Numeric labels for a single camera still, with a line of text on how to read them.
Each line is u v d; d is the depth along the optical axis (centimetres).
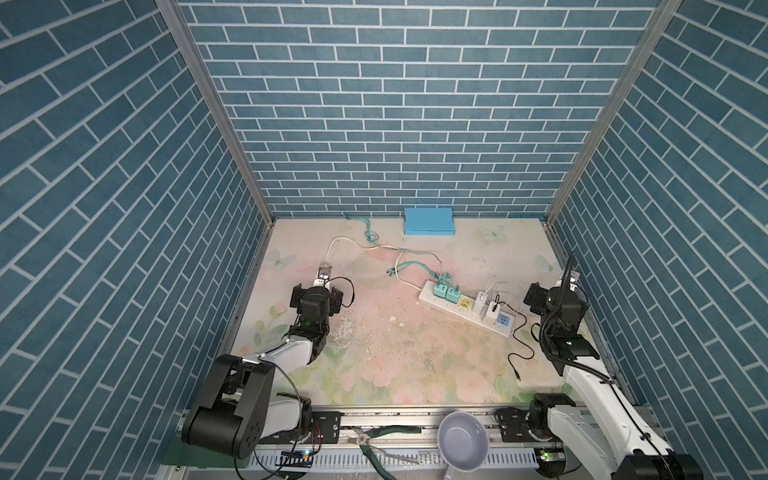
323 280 76
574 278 68
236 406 42
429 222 119
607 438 47
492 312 86
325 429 73
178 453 68
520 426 74
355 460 70
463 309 93
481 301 89
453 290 91
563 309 60
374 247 109
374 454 70
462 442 71
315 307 67
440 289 92
